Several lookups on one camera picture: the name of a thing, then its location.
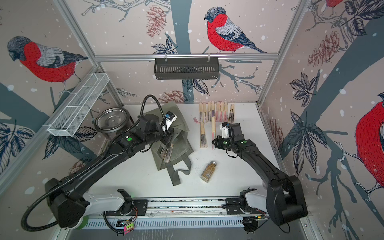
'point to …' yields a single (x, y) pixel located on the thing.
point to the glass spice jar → (208, 172)
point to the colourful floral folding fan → (168, 153)
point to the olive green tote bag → (179, 160)
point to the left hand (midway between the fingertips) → (176, 126)
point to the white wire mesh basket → (70, 120)
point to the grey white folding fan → (231, 115)
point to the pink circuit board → (129, 227)
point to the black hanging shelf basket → (186, 70)
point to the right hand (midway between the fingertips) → (213, 139)
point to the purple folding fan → (213, 109)
